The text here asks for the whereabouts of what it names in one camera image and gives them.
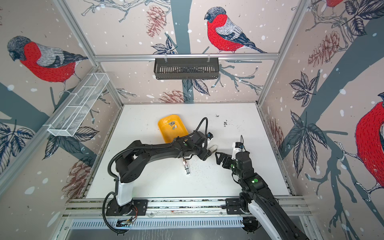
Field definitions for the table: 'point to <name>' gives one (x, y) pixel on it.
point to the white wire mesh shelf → (72, 114)
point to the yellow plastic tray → (172, 127)
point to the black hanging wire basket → (186, 68)
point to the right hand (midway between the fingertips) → (220, 156)
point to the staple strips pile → (172, 124)
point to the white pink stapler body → (187, 168)
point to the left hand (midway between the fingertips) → (208, 151)
